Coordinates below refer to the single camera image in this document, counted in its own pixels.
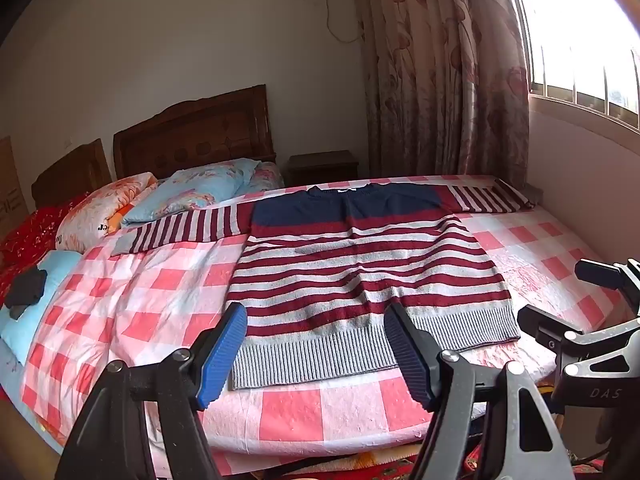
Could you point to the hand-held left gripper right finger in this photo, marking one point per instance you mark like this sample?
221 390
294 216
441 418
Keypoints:
406 355

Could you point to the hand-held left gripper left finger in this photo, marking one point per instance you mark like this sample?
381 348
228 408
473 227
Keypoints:
222 355

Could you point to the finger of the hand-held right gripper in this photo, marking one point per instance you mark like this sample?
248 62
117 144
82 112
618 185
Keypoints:
545 325
600 275

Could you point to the red grey striped sweater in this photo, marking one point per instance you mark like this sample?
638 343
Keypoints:
350 270

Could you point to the pink checked bedsheet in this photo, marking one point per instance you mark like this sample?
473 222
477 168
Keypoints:
165 310

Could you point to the blue floral pillow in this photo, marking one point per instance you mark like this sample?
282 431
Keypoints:
190 190

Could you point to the pink floral pillow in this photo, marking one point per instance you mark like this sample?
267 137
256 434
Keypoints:
267 175

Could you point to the orange floral pillow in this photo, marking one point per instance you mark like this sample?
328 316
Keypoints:
100 210

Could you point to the wooden nightstand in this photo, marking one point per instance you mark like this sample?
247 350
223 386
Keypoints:
322 167

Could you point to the black cloth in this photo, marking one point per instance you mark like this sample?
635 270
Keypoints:
25 290

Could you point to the large wooden headboard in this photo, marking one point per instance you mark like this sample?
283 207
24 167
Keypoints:
200 130

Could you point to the red patterned quilt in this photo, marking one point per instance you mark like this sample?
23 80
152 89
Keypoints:
30 230

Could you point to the small wooden headboard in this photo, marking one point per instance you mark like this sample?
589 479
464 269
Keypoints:
70 175

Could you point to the barred window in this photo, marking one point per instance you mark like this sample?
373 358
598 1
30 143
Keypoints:
575 35

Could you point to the pink floral curtain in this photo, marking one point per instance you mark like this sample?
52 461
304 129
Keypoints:
430 70

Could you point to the brown cardboard box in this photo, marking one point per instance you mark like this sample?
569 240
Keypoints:
12 190

